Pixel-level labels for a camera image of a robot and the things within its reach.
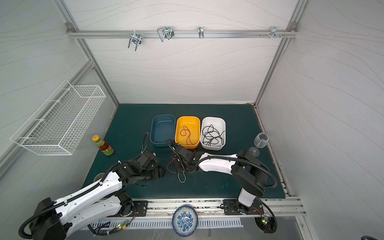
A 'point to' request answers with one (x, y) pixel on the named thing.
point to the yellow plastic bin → (187, 131)
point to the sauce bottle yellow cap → (105, 148)
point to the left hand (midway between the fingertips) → (159, 174)
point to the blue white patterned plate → (184, 221)
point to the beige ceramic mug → (98, 176)
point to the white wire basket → (58, 126)
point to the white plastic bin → (218, 122)
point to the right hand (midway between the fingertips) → (176, 163)
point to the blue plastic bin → (162, 126)
